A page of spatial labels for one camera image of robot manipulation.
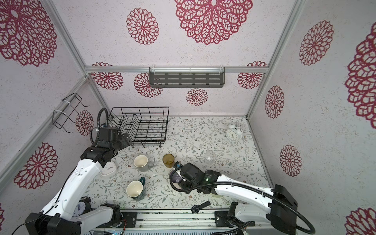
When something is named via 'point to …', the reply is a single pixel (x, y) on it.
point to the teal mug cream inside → (135, 189)
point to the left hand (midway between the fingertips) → (122, 141)
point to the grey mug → (140, 162)
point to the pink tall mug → (176, 178)
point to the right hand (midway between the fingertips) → (181, 180)
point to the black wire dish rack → (143, 125)
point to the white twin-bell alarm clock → (234, 133)
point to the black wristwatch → (196, 208)
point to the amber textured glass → (168, 160)
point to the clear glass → (210, 157)
